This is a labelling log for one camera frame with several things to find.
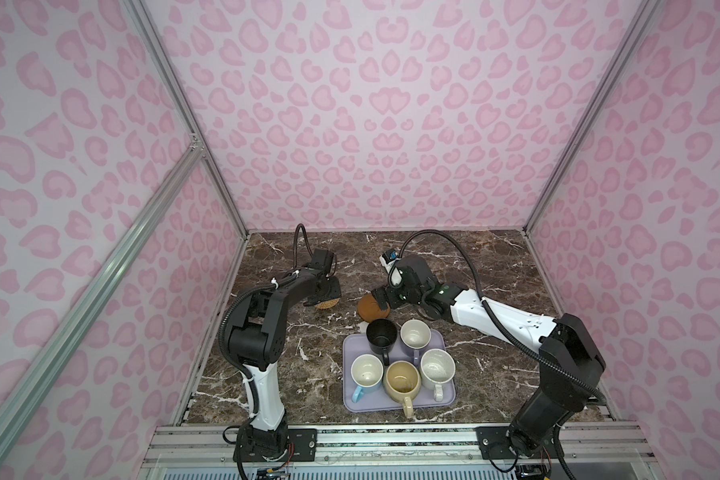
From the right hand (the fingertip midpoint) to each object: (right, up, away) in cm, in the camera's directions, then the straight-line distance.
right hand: (386, 283), depth 85 cm
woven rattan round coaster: (-19, -8, +14) cm, 25 cm away
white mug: (+14, -24, -1) cm, 28 cm away
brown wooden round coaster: (-5, -10, +13) cm, 17 cm away
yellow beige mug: (+4, -27, -2) cm, 27 cm away
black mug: (-1, -15, +2) cm, 15 cm away
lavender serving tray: (+10, -30, -4) cm, 32 cm away
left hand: (-17, -3, +16) cm, 23 cm away
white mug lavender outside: (+9, -16, +4) cm, 19 cm away
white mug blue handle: (-6, -25, -2) cm, 25 cm away
